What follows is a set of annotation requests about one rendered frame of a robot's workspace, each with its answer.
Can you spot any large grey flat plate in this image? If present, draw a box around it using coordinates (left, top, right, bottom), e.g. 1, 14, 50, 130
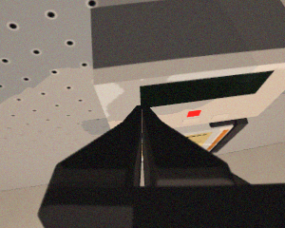
0, 0, 285, 192

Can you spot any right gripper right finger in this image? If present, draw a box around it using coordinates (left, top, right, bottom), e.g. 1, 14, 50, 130
142, 104, 236, 186

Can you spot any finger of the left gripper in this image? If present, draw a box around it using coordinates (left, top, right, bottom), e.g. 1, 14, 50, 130
232, 173, 251, 184

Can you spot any white gel cassette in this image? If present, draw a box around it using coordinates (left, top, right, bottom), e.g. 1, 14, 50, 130
174, 123, 233, 151

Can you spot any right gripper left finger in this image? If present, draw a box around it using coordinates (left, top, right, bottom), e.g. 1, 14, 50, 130
47, 105, 143, 189

